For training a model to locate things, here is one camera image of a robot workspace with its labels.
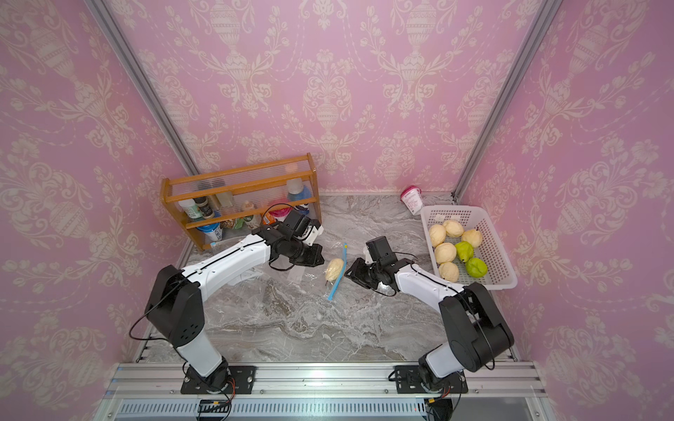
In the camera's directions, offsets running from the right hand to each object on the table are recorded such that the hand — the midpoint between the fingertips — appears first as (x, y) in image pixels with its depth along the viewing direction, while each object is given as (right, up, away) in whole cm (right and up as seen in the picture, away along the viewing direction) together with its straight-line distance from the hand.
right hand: (348, 275), depth 87 cm
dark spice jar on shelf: (-49, +24, +1) cm, 55 cm away
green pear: (+43, +7, +7) cm, 44 cm away
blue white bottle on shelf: (-19, +29, +12) cm, 37 cm away
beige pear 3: (+35, +7, +7) cm, 36 cm away
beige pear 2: (+41, +15, +13) cm, 46 cm away
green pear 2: (+45, +2, +4) cm, 45 cm away
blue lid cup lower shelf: (-50, +14, +10) cm, 52 cm away
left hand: (-8, +5, -3) cm, 9 cm away
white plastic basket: (+52, 0, +2) cm, 52 cm away
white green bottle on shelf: (-53, +23, +2) cm, 58 cm away
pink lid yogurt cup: (+28, +28, +25) cm, 47 cm away
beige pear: (+34, +13, +12) cm, 38 cm away
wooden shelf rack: (-42, +25, +11) cm, 50 cm away
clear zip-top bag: (-9, -3, +4) cm, 10 cm away
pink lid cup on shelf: (-25, +21, +10) cm, 34 cm away
